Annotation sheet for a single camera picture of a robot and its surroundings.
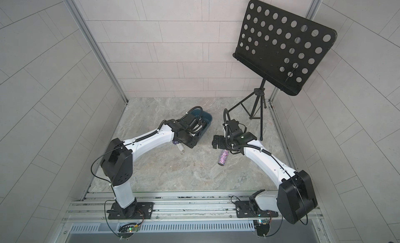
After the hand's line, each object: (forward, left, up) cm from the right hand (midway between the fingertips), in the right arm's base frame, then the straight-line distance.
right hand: (218, 143), depth 83 cm
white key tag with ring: (+4, +22, -8) cm, 24 cm away
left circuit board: (-34, +43, -8) cm, 55 cm away
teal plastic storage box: (+24, +7, -5) cm, 25 cm away
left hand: (+4, +12, -3) cm, 13 cm away
